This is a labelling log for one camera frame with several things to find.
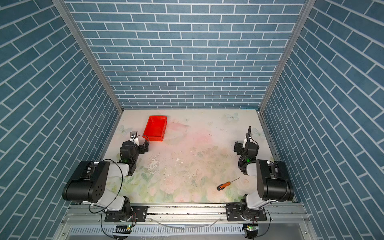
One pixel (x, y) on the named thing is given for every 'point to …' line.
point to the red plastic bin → (155, 128)
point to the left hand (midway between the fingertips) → (138, 139)
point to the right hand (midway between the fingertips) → (245, 140)
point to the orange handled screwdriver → (222, 186)
